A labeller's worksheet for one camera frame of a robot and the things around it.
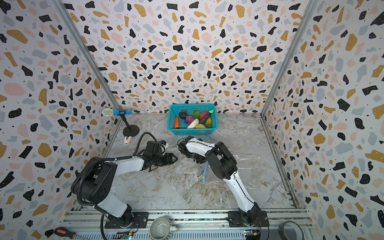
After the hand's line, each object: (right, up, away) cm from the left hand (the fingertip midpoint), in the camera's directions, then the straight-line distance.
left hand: (174, 157), depth 92 cm
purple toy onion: (+7, +24, +18) cm, 31 cm away
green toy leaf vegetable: (+13, +29, +26) cm, 41 cm away
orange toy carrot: (-2, +22, +21) cm, 30 cm away
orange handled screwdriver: (-46, -30, -23) cm, 60 cm away
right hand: (+20, -1, +3) cm, 21 cm away
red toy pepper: (+17, +28, +22) cm, 40 cm away
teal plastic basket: (-4, +33, +25) cm, 41 cm away
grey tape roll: (+62, -31, -24) cm, 73 cm away
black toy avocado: (+2, +28, +24) cm, 37 cm away
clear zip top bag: (+53, -9, 0) cm, 54 cm away
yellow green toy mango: (+22, +21, +18) cm, 35 cm away
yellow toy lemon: (+16, +19, +18) cm, 31 cm away
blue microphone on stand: (-35, +16, +18) cm, 42 cm away
